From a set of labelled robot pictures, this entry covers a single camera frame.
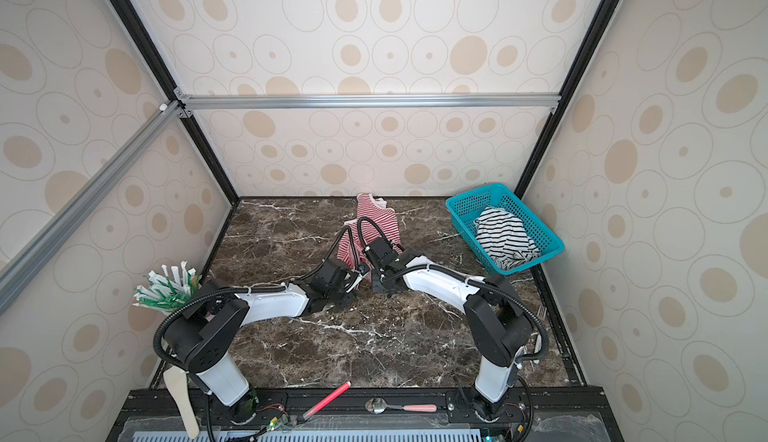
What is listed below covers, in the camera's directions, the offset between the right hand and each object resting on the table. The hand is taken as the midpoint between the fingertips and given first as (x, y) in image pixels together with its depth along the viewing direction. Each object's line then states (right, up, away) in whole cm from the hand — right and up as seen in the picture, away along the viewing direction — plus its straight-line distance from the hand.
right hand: (383, 283), depth 90 cm
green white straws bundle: (-57, -1, -12) cm, 58 cm away
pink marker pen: (-14, -27, -15) cm, 34 cm away
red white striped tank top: (-2, +18, -11) cm, 21 cm away
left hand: (-8, 0, +3) cm, 8 cm away
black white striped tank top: (+42, +13, +13) cm, 46 cm away
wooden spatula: (-53, -24, -13) cm, 59 cm away
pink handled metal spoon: (-1, -29, -14) cm, 32 cm away
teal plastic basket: (+31, +25, +23) cm, 46 cm away
